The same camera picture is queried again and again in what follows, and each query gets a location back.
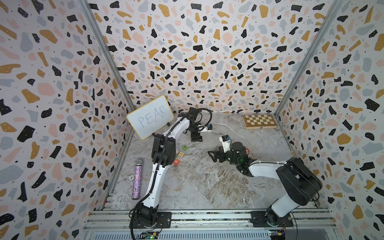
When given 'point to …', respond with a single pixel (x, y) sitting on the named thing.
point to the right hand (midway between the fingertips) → (214, 150)
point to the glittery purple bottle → (137, 181)
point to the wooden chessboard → (259, 121)
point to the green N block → (185, 147)
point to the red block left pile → (176, 162)
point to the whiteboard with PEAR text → (151, 117)
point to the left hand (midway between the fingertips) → (202, 133)
